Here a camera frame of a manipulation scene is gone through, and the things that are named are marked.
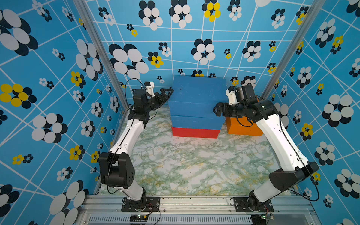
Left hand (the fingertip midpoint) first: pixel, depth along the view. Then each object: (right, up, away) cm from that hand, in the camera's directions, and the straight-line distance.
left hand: (172, 92), depth 76 cm
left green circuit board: (-17, -67, -4) cm, 69 cm away
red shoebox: (+15, -24, +19) cm, 34 cm away
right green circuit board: (+45, -65, -7) cm, 79 cm away
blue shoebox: (+23, -17, +6) cm, 29 cm away
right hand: (+27, -9, -3) cm, 29 cm away
